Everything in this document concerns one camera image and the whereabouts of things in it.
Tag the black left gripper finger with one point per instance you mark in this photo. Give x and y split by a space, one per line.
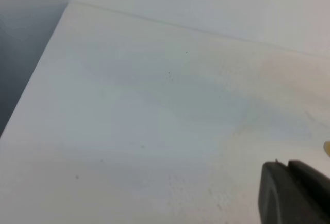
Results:
293 193

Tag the brown coffee stain puddle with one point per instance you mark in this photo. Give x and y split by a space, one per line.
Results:
326 147

